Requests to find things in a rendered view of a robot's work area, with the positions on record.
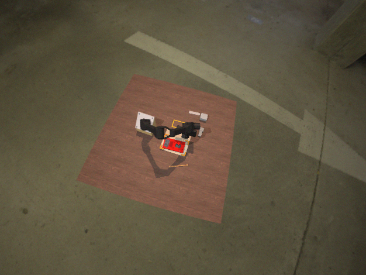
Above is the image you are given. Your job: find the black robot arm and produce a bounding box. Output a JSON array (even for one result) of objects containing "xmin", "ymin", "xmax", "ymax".
[{"xmin": 140, "ymin": 118, "xmax": 201, "ymax": 139}]

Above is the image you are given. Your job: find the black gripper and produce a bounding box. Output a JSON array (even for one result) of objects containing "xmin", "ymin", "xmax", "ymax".
[{"xmin": 177, "ymin": 125, "xmax": 197, "ymax": 137}]

